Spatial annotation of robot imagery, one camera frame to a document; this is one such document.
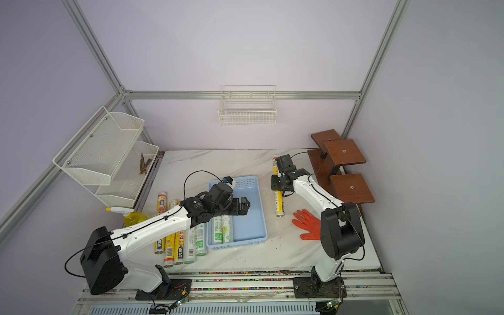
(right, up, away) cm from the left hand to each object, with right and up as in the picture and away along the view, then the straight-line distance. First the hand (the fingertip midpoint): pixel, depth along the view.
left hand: (240, 206), depth 81 cm
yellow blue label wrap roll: (-26, -16, +1) cm, 31 cm away
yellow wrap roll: (+17, -2, +3) cm, 17 cm away
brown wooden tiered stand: (+43, +23, +10) cm, 50 cm away
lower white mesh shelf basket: (-56, +11, +14) cm, 59 cm away
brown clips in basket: (-49, +17, +15) cm, 54 cm away
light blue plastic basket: (+3, -12, +9) cm, 15 cm away
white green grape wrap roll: (-6, -11, +5) cm, 14 cm away
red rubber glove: (+31, -10, +9) cm, 34 cm away
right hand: (+17, +7, +12) cm, 22 cm away
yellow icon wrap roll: (-39, -3, +12) cm, 41 cm away
